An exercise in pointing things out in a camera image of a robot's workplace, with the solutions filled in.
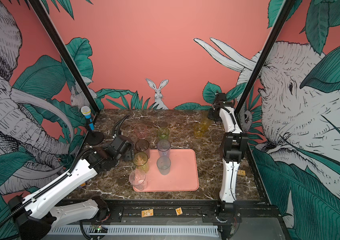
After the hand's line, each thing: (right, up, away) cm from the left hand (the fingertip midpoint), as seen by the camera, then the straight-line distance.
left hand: (126, 148), depth 75 cm
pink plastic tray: (+30, -18, +10) cm, 36 cm away
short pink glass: (0, +8, +30) cm, 31 cm away
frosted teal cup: (+18, -12, +13) cm, 25 cm away
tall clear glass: (+3, -19, +9) cm, 21 cm away
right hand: (+49, +20, +25) cm, 58 cm away
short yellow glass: (+43, +9, +31) cm, 54 cm away
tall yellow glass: (+47, +14, +28) cm, 56 cm away
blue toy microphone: (-29, +20, +12) cm, 37 cm away
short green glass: (+17, +6, +26) cm, 32 cm away
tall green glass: (+5, -9, +10) cm, 14 cm away
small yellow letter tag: (+27, -32, -1) cm, 42 cm away
